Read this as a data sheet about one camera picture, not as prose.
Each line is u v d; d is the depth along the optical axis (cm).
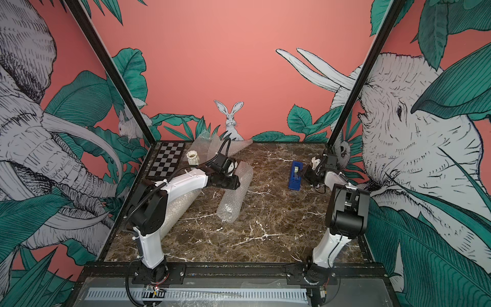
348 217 51
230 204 84
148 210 49
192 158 91
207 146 115
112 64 87
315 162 91
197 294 70
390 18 71
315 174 75
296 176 98
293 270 75
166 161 107
